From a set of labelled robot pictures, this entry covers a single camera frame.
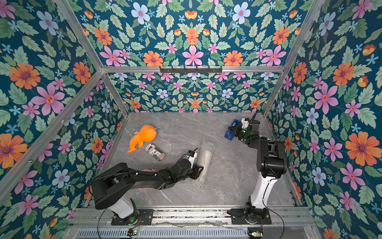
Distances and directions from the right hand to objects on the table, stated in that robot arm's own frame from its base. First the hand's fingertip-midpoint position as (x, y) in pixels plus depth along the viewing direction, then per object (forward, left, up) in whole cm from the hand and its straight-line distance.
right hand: (233, 125), depth 97 cm
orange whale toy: (-6, +58, -4) cm, 58 cm away
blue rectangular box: (-4, +2, -5) cm, 7 cm away
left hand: (-28, +19, -7) cm, 34 cm away
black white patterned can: (-16, +52, -8) cm, 55 cm away
